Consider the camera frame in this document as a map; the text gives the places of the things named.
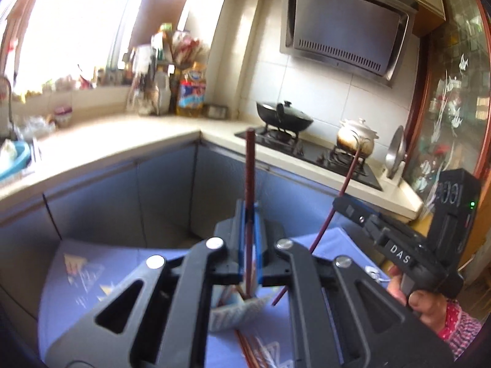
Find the small round container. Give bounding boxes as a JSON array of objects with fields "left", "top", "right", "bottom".
[{"left": 53, "top": 105, "right": 73, "bottom": 128}]

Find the dark red thin chopstick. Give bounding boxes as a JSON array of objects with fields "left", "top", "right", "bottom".
[{"left": 272, "top": 140, "right": 365, "bottom": 307}]

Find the small steel box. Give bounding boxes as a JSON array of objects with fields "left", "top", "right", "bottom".
[{"left": 203, "top": 103, "right": 230, "bottom": 119}]

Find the pile of wooden chopsticks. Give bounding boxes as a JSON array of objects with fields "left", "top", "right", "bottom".
[{"left": 235, "top": 330, "right": 277, "bottom": 368}]

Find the kitchen counter with blue cabinets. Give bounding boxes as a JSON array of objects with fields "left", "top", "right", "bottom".
[{"left": 0, "top": 113, "right": 426, "bottom": 323}]

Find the dark red thick chopstick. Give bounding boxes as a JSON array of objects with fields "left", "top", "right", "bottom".
[{"left": 244, "top": 127, "right": 257, "bottom": 300}]

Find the cooking oil bottle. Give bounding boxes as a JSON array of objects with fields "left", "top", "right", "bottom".
[{"left": 176, "top": 63, "right": 208, "bottom": 117}]

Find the range hood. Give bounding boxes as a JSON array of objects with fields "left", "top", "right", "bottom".
[{"left": 279, "top": 0, "right": 420, "bottom": 88}]

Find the white plastic jug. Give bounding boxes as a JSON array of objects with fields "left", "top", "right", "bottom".
[{"left": 153, "top": 72, "right": 172, "bottom": 115}]

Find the glass cabinet door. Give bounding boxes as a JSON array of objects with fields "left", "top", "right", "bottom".
[{"left": 401, "top": 0, "right": 491, "bottom": 246}]

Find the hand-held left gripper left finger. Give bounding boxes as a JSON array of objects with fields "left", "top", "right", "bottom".
[{"left": 44, "top": 198, "right": 248, "bottom": 368}]

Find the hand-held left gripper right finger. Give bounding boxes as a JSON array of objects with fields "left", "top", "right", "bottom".
[{"left": 253, "top": 201, "right": 459, "bottom": 368}]

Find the person's right hand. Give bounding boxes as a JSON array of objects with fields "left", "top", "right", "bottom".
[{"left": 387, "top": 270, "right": 451, "bottom": 332}]

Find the blue printed tablecloth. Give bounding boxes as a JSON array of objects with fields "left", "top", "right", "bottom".
[{"left": 38, "top": 226, "right": 388, "bottom": 368}]

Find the light blue plastic utensil basket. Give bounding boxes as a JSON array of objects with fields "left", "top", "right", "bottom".
[{"left": 209, "top": 282, "right": 271, "bottom": 333}]

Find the blue plastic basin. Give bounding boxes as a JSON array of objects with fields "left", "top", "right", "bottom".
[{"left": 0, "top": 140, "right": 32, "bottom": 182}]

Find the group of condiment bottles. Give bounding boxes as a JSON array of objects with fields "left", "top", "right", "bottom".
[{"left": 123, "top": 23, "right": 204, "bottom": 116}]

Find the person's right forearm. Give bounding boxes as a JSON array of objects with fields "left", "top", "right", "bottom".
[{"left": 437, "top": 299, "right": 486, "bottom": 359}]

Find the steel pot lid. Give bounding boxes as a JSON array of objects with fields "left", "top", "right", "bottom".
[{"left": 385, "top": 125, "right": 407, "bottom": 179}]

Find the black wok with lid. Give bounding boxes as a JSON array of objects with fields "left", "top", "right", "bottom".
[{"left": 256, "top": 100, "right": 314, "bottom": 133}]

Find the black gas stove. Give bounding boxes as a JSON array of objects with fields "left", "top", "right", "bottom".
[{"left": 234, "top": 125, "right": 384, "bottom": 191}]

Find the white clay pot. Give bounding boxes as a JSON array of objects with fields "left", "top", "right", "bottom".
[{"left": 337, "top": 118, "right": 380, "bottom": 159}]

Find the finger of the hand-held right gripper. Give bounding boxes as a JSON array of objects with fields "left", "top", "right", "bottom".
[{"left": 332, "top": 194, "right": 380, "bottom": 238}]

